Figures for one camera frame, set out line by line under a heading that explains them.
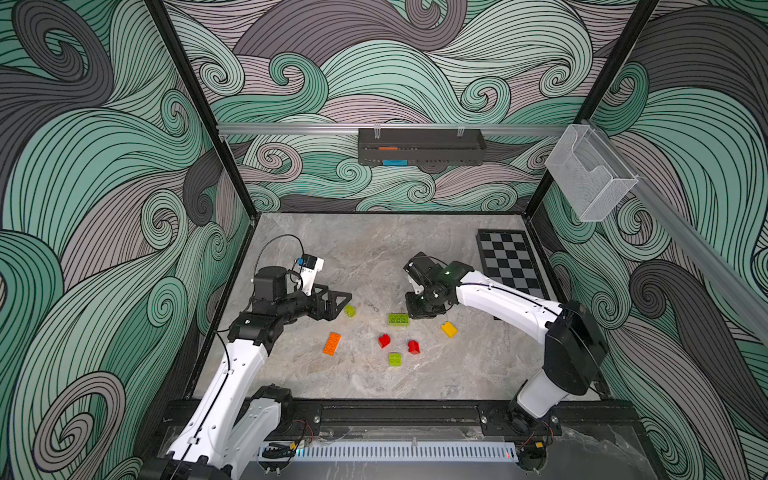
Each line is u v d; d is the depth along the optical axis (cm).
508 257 102
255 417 56
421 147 96
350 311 91
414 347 82
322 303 65
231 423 44
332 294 65
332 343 85
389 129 92
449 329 88
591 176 77
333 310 65
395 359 82
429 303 70
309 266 66
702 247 58
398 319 90
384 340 86
